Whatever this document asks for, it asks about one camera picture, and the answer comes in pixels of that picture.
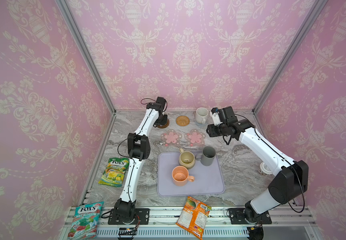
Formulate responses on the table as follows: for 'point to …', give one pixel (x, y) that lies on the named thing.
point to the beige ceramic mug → (186, 158)
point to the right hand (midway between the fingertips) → (211, 129)
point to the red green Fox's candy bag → (84, 224)
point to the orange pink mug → (180, 175)
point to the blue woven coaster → (201, 125)
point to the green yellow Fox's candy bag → (114, 172)
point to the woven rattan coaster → (182, 120)
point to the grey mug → (207, 156)
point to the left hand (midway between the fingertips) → (162, 122)
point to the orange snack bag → (193, 217)
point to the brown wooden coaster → (164, 126)
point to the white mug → (202, 115)
